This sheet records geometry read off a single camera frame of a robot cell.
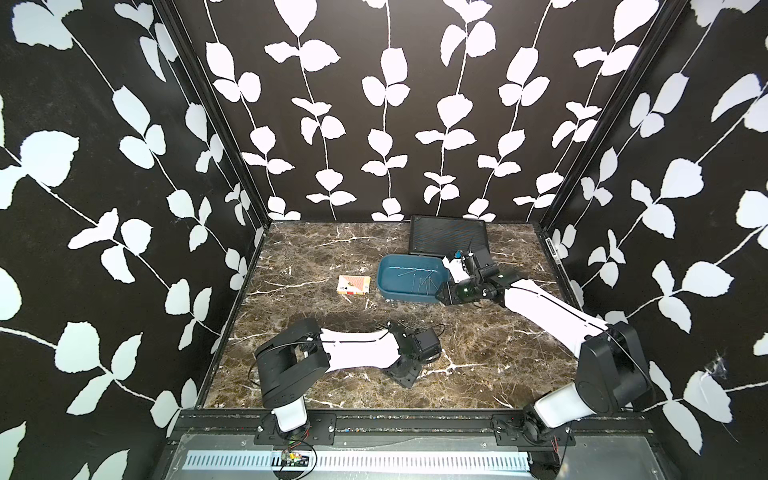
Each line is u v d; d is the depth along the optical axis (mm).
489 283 633
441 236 1318
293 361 481
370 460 702
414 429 748
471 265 689
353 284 1012
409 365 612
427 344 661
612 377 436
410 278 1037
